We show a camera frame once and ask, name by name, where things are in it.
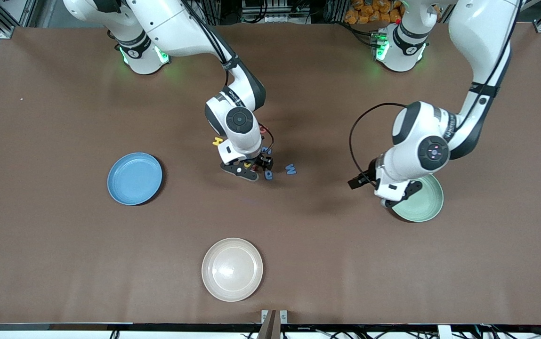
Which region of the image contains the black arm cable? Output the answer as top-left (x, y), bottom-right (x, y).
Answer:
top-left (348, 0), bottom-right (523, 178)
top-left (178, 0), bottom-right (275, 157)

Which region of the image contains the blue round plate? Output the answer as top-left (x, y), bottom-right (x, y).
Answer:
top-left (107, 152), bottom-right (163, 206)

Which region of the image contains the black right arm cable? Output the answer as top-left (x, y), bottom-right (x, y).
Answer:
top-left (178, 0), bottom-right (275, 157)

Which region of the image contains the pale green round plate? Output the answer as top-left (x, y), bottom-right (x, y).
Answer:
top-left (390, 174), bottom-right (444, 223)

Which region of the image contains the beige round plate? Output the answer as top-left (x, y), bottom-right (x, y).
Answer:
top-left (202, 238), bottom-right (264, 302)

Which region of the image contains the pile of orange packets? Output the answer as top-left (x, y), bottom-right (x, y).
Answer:
top-left (345, 0), bottom-right (404, 25)

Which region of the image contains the brown table mat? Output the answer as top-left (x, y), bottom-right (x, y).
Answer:
top-left (0, 21), bottom-right (541, 325)

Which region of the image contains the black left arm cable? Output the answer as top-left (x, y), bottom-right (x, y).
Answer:
top-left (348, 0), bottom-right (523, 178)

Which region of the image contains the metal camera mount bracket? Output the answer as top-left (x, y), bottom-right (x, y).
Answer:
top-left (257, 309), bottom-right (288, 339)

